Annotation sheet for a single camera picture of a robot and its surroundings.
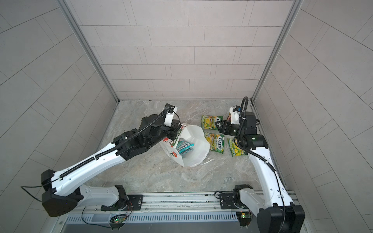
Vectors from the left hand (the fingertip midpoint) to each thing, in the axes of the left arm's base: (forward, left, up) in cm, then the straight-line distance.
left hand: (183, 121), depth 65 cm
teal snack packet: (-3, +1, -22) cm, 22 cm away
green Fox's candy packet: (+20, -15, -29) cm, 38 cm away
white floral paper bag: (+8, -5, -26) cm, 28 cm away
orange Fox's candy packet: (+23, -30, -29) cm, 48 cm away
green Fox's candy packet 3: (-1, -30, -29) cm, 41 cm away
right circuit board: (-34, -29, -31) cm, 55 cm away
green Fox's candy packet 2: (+5, -19, -30) cm, 36 cm away
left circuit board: (-35, +28, -28) cm, 53 cm away
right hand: (+5, -18, -9) cm, 20 cm away
